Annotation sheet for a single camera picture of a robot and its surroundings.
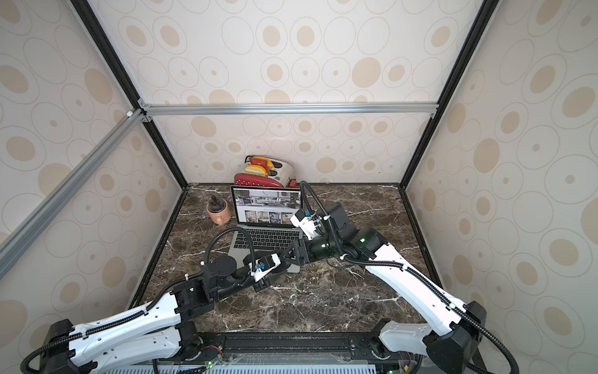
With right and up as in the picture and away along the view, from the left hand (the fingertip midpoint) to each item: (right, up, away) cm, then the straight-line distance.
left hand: (284, 262), depth 68 cm
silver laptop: (-12, +12, +32) cm, 36 cm away
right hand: (0, +1, -4) cm, 4 cm away
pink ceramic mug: (-29, +12, +29) cm, 43 cm away
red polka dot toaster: (-10, +31, +30) cm, 44 cm away
